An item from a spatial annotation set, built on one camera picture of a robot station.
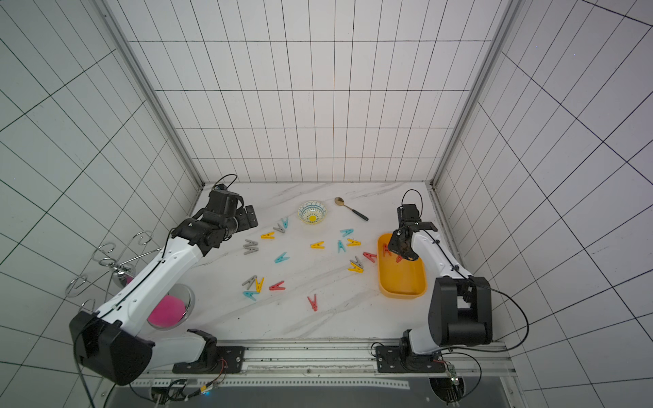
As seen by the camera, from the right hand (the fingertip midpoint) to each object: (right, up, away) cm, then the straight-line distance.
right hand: (391, 245), depth 90 cm
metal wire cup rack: (-75, -1, -29) cm, 80 cm away
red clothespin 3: (-1, -3, +8) cm, 8 cm away
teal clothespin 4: (-50, -16, -4) cm, 53 cm away
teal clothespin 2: (-15, +3, +13) cm, 20 cm away
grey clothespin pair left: (-54, -2, +7) cm, 54 cm away
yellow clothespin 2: (-27, -2, +8) cm, 28 cm away
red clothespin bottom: (-28, -19, -6) cm, 34 cm away
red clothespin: (-7, -5, +5) cm, 10 cm away
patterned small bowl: (-30, +12, +17) cm, 36 cm away
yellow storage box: (+2, -11, -2) cm, 11 cm away
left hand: (-52, +9, -9) cm, 54 cm away
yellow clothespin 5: (-48, -14, -2) cm, 50 cm away
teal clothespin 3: (-18, -2, +8) cm, 20 cm away
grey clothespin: (-43, +5, +14) cm, 46 cm away
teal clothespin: (-41, -6, +5) cm, 42 cm away
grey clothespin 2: (-50, -13, -2) cm, 52 cm away
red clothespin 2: (-41, -14, -3) cm, 43 cm away
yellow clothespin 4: (-13, -9, +2) cm, 16 cm away
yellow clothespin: (-48, +2, +11) cm, 49 cm away
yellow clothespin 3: (-13, -1, +8) cm, 16 cm away
